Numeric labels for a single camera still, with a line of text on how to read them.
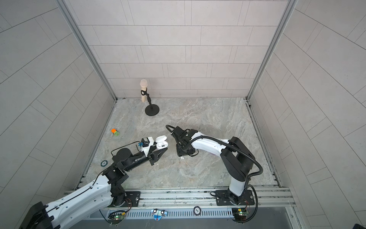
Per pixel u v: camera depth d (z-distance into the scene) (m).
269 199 0.72
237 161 0.45
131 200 0.70
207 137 0.55
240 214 0.68
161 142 0.68
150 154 0.62
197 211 0.68
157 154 0.64
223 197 0.71
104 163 0.82
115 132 0.94
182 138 0.63
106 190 0.53
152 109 1.08
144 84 0.89
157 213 0.66
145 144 0.58
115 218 0.65
